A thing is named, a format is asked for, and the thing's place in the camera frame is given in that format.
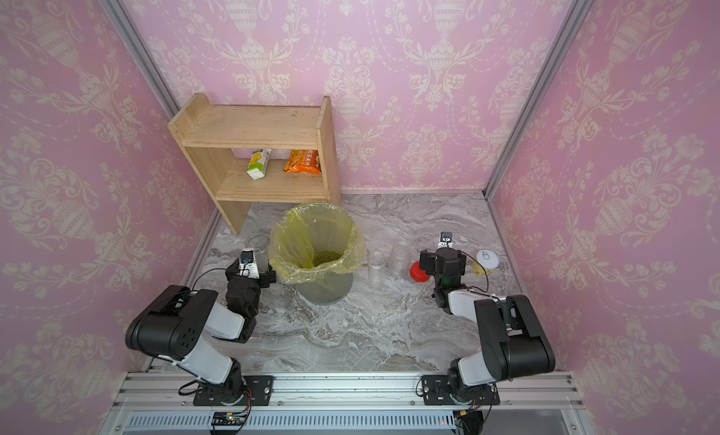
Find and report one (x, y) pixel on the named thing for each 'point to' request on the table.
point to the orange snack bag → (303, 161)
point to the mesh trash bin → (325, 289)
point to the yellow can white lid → (488, 259)
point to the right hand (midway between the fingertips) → (443, 250)
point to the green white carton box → (258, 162)
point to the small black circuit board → (228, 418)
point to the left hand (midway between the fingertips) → (255, 259)
